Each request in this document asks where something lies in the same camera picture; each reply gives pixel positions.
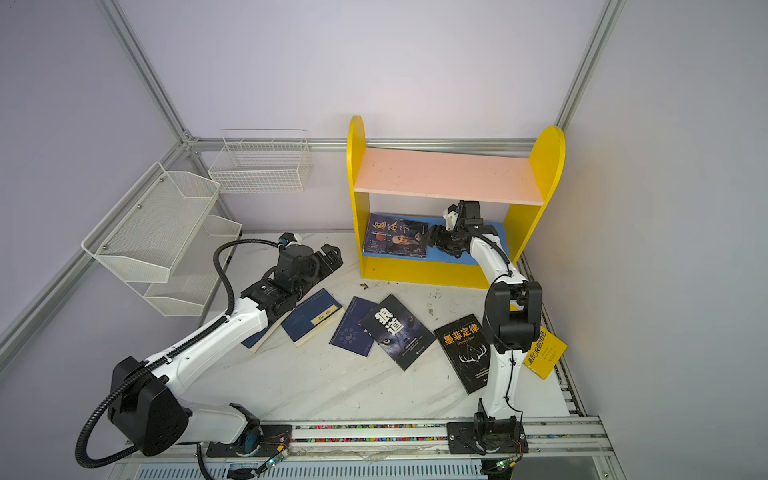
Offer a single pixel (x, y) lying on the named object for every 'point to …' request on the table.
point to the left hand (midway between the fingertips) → (329, 258)
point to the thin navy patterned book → (350, 335)
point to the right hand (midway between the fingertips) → (427, 238)
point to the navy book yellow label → (309, 316)
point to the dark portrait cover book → (395, 236)
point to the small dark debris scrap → (364, 285)
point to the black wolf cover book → (399, 333)
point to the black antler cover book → (466, 346)
